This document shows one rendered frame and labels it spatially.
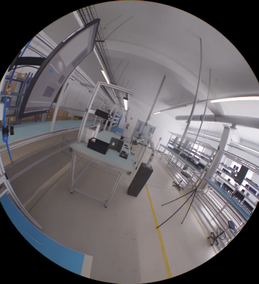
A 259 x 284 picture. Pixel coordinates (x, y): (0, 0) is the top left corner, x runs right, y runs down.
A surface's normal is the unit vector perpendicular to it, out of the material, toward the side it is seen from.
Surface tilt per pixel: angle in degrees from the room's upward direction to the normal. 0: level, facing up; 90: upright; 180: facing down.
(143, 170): 90
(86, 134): 90
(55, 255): 0
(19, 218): 0
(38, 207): 0
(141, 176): 90
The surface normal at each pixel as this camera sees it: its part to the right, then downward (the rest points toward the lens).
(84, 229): 0.38, -0.90
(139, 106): 0.03, 0.23
